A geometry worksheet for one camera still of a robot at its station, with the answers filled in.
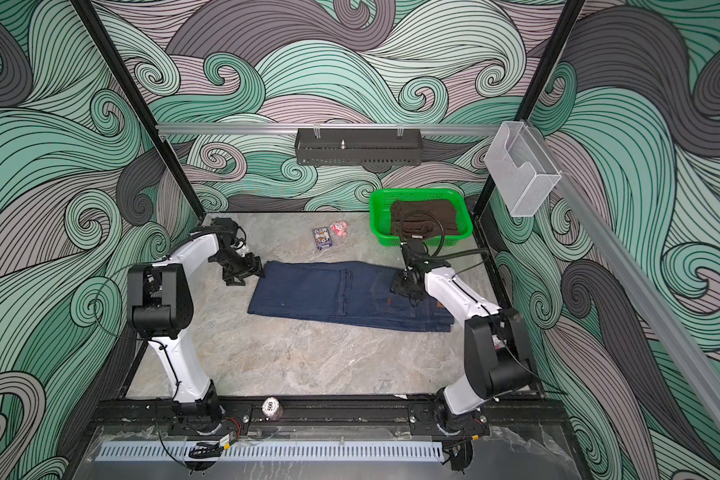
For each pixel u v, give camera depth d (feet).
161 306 1.73
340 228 3.65
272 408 2.29
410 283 2.12
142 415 2.46
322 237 3.62
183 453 2.28
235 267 2.74
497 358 1.44
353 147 2.99
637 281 1.76
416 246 2.33
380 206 3.85
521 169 2.56
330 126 3.10
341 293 3.12
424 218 2.74
